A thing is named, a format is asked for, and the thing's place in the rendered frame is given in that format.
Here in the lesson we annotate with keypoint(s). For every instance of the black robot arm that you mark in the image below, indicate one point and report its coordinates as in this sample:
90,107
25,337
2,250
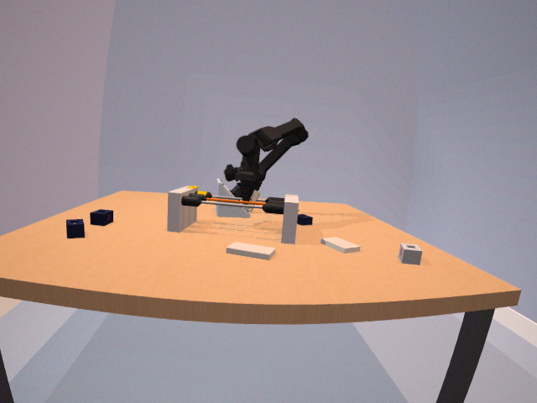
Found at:
266,139

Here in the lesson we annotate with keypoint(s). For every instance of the cream flat rectangular block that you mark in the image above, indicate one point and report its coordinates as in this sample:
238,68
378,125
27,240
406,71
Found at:
252,251
340,245

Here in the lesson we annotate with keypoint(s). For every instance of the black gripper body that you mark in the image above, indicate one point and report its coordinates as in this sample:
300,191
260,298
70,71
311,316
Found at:
249,173

